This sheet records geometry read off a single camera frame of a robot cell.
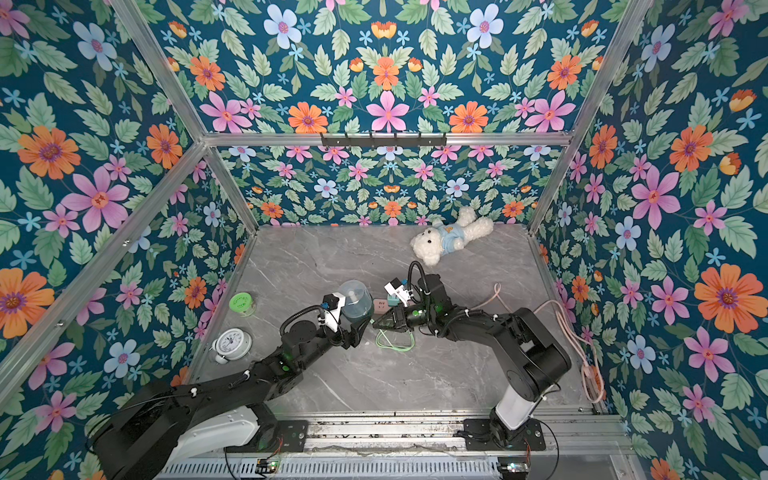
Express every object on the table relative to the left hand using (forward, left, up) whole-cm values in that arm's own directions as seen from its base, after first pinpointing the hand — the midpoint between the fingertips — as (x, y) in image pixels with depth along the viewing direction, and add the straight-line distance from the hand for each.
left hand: (366, 313), depth 79 cm
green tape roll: (+13, +40, -10) cm, 44 cm away
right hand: (-1, -4, -1) cm, 4 cm away
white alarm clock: (0, +41, -12) cm, 43 cm away
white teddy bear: (+30, -21, -7) cm, 37 cm away
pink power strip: (+8, -3, -11) cm, 15 cm away
